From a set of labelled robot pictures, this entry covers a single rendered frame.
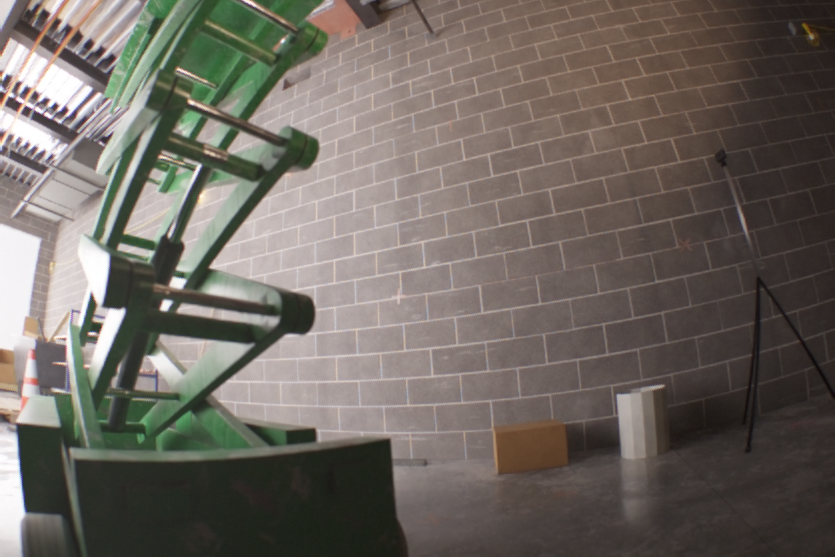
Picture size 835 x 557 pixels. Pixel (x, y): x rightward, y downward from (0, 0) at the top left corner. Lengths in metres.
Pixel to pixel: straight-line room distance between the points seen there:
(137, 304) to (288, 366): 2.94
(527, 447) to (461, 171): 2.07
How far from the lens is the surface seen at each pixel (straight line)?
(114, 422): 1.95
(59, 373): 7.69
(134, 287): 0.78
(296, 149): 1.08
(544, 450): 2.40
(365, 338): 3.21
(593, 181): 3.04
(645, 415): 2.35
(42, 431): 1.00
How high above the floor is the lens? 0.57
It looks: 19 degrees up
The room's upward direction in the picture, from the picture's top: 4 degrees counter-clockwise
